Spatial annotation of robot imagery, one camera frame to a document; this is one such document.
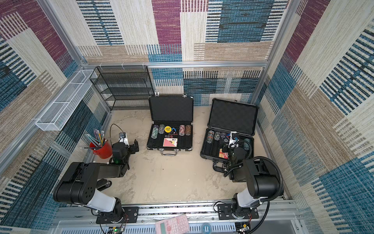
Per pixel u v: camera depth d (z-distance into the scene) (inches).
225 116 40.5
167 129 41.2
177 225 27.5
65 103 30.2
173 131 40.7
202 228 27.7
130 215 28.9
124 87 43.4
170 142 38.1
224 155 36.0
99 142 35.1
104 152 34.3
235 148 30.3
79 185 18.2
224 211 28.8
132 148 33.4
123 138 31.4
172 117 40.4
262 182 17.8
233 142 29.8
